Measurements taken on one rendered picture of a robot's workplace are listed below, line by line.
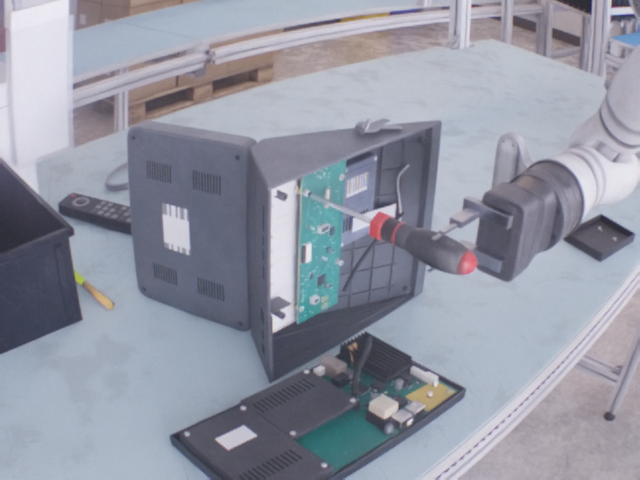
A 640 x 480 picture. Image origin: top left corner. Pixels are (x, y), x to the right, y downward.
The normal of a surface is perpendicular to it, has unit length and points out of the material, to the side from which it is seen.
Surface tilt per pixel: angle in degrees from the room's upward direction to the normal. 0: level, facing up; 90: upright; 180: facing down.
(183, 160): 90
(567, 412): 0
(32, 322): 90
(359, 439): 0
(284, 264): 90
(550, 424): 0
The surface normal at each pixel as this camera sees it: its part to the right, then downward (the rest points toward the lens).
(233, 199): -0.37, 0.39
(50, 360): 0.05, -0.89
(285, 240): 0.75, 0.33
